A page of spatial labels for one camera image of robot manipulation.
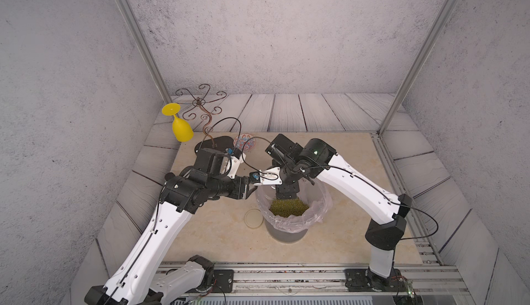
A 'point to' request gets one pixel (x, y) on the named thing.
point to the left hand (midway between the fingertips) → (254, 185)
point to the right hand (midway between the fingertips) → (277, 181)
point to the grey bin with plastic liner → (292, 228)
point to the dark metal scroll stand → (202, 107)
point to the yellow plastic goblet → (181, 130)
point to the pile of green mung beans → (287, 207)
